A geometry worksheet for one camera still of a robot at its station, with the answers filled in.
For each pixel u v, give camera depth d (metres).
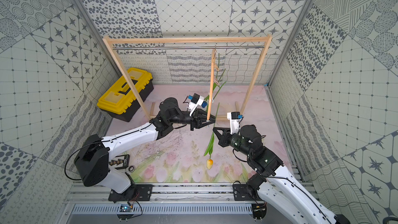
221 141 0.60
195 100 0.60
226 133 0.59
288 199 0.54
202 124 0.65
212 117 0.64
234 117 0.61
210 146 0.69
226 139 0.59
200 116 0.62
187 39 0.54
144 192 0.74
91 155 0.46
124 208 0.72
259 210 0.72
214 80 0.60
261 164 0.49
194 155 0.86
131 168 0.82
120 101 0.88
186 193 0.76
